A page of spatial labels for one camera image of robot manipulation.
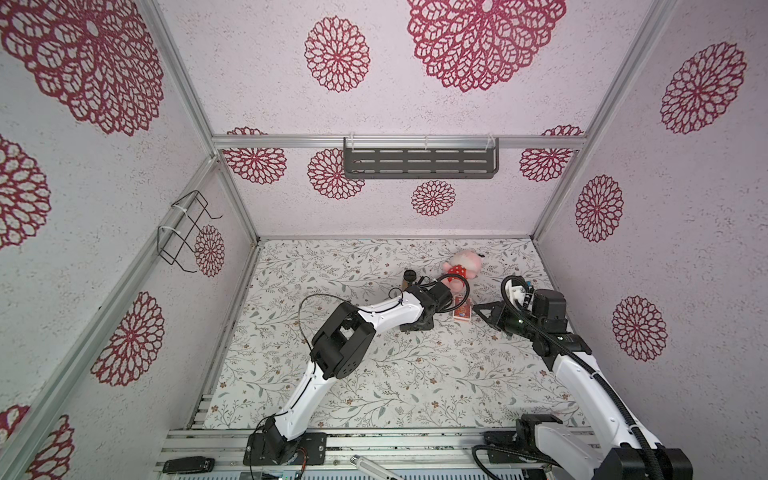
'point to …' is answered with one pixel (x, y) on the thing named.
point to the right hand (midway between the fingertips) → (475, 304)
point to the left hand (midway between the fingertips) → (415, 327)
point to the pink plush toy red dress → (464, 263)
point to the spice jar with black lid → (408, 276)
